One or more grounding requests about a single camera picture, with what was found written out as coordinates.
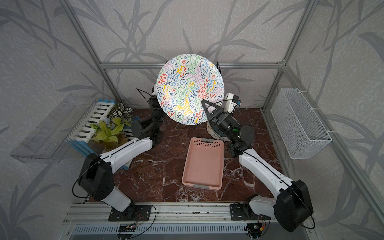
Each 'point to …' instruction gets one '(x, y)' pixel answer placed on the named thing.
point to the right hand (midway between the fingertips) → (201, 104)
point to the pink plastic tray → (203, 164)
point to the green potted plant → (108, 129)
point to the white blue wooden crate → (83, 135)
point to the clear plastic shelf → (47, 142)
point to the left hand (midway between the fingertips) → (172, 94)
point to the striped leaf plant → (120, 111)
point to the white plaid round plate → (213, 134)
